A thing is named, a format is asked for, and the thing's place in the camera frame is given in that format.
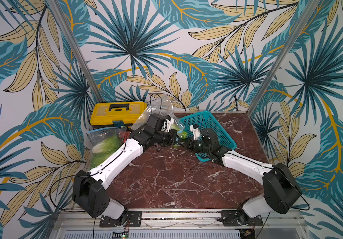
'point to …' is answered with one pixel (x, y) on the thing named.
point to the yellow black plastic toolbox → (116, 114)
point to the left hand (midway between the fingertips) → (182, 142)
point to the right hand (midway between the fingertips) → (177, 141)
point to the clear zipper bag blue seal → (96, 136)
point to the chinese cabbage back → (184, 134)
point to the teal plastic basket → (205, 119)
